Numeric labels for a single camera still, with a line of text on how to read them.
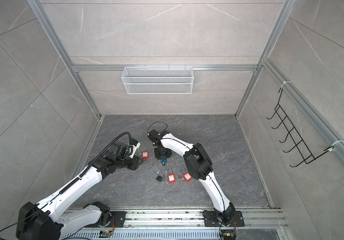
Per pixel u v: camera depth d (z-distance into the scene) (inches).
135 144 28.3
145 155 37.5
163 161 36.7
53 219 15.8
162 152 32.3
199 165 23.6
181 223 28.7
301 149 25.3
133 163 27.6
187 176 34.4
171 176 33.8
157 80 39.6
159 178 34.0
